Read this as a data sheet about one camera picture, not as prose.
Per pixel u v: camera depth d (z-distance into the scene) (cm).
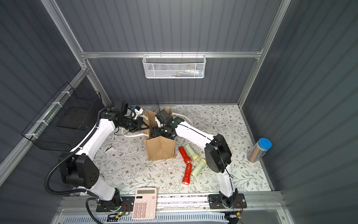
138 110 78
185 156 89
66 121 74
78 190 48
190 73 91
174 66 124
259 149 77
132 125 71
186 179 79
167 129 63
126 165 87
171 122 64
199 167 84
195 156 87
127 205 72
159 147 83
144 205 72
